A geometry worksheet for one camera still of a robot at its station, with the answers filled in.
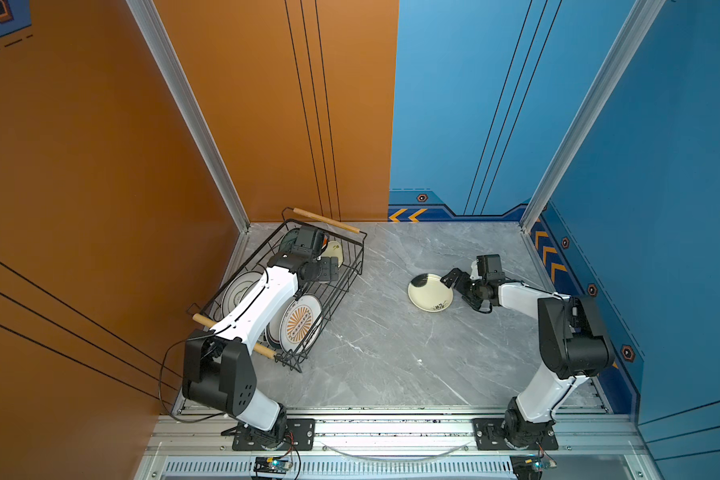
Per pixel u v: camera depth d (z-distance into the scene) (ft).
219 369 1.40
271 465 2.32
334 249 3.34
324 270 2.54
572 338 1.60
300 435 2.43
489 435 2.38
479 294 2.52
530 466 2.32
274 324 2.63
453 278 2.94
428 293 3.28
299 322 2.78
